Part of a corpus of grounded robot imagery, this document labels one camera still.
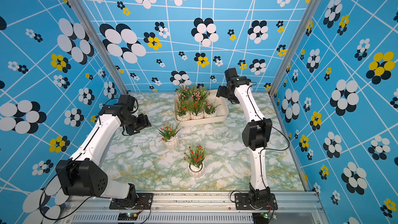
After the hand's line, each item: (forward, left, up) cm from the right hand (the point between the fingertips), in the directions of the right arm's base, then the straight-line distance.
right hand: (228, 96), depth 94 cm
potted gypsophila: (+4, +27, -2) cm, 28 cm away
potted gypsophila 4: (-7, +11, -5) cm, 14 cm away
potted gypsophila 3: (-7, +19, -4) cm, 21 cm away
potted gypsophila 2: (-6, +27, -3) cm, 28 cm away
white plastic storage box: (+1, +2, -17) cm, 17 cm away
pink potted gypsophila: (+4, +18, -2) cm, 18 cm away
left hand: (-21, +44, 0) cm, 49 cm away
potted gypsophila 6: (-38, +19, -6) cm, 43 cm away
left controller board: (-59, +50, -20) cm, 80 cm away
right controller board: (-59, -12, -18) cm, 63 cm away
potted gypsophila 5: (-24, +33, -4) cm, 41 cm away
